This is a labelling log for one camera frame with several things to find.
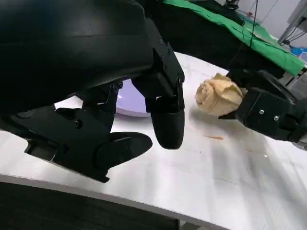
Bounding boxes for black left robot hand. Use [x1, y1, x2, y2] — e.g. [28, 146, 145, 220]
[0, 0, 186, 184]

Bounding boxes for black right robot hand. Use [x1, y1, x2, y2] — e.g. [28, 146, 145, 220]
[217, 68, 307, 150]

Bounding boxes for beige towel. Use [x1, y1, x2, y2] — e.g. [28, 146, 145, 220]
[195, 72, 248, 118]

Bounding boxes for green cloth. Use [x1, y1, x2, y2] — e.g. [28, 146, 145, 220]
[165, 0, 305, 78]

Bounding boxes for lilac plate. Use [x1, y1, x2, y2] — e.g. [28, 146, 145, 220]
[115, 80, 150, 118]

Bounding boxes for grey metal stand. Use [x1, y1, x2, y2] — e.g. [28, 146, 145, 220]
[279, 0, 307, 45]

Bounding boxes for black cable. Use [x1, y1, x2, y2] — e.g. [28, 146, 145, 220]
[227, 23, 248, 70]
[248, 0, 259, 47]

